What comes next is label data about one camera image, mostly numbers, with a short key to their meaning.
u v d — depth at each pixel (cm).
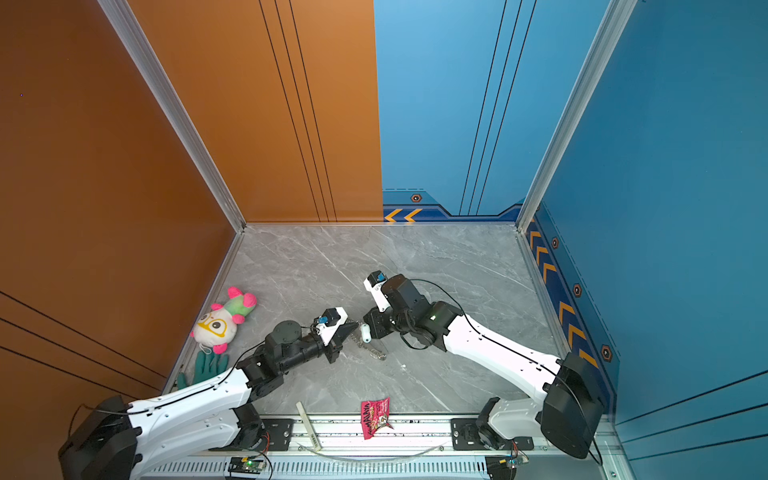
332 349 67
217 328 85
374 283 67
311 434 74
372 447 73
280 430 75
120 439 41
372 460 71
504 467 71
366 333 76
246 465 71
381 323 66
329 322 63
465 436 72
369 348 86
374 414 76
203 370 83
